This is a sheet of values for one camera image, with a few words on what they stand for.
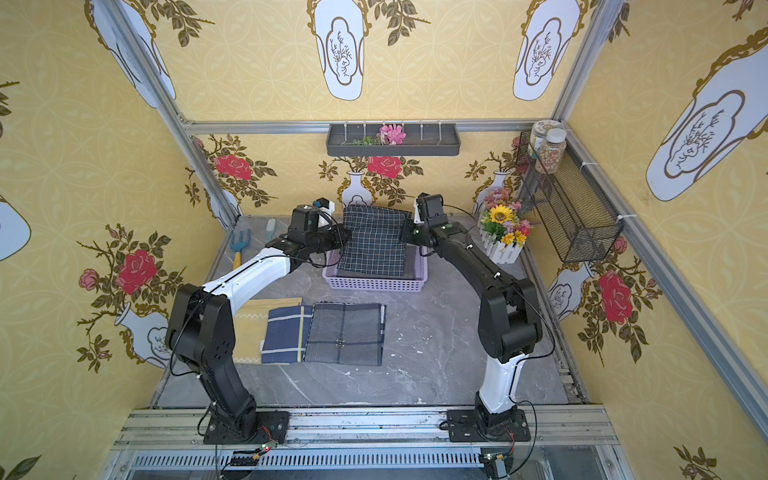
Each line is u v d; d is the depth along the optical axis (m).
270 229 1.17
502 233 0.96
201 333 0.48
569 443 0.73
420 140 0.92
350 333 0.90
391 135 0.88
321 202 0.82
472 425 0.73
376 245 0.80
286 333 0.90
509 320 0.49
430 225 0.70
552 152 0.80
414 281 0.95
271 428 0.73
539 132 0.85
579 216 0.81
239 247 1.13
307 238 0.72
